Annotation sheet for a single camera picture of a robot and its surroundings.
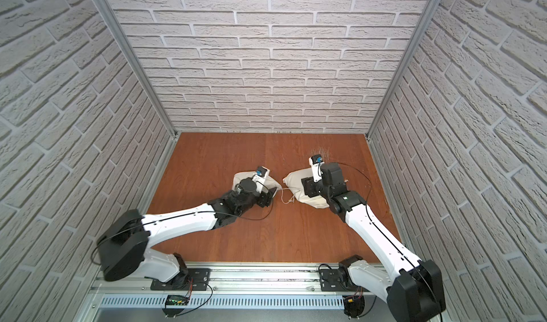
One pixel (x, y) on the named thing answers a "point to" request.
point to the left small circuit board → (177, 300)
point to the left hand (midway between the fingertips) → (267, 177)
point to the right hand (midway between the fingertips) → (305, 178)
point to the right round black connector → (353, 305)
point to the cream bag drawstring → (290, 199)
